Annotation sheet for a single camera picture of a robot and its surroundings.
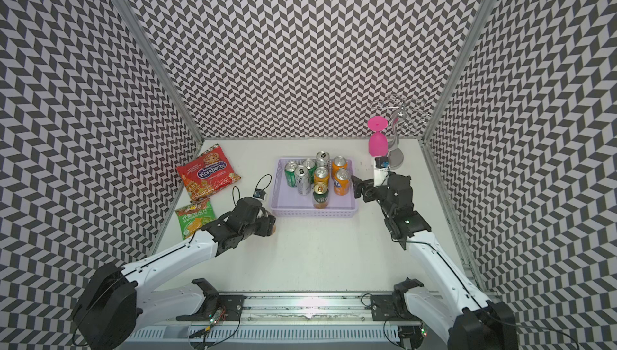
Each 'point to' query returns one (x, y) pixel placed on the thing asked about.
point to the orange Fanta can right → (341, 183)
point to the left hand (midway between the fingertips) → (265, 219)
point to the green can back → (310, 164)
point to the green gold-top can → (320, 195)
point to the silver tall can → (302, 177)
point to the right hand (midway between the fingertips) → (366, 177)
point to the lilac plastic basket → (287, 201)
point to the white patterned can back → (322, 158)
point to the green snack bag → (194, 217)
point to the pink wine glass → (377, 143)
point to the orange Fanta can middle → (321, 175)
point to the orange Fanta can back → (338, 163)
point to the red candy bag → (206, 173)
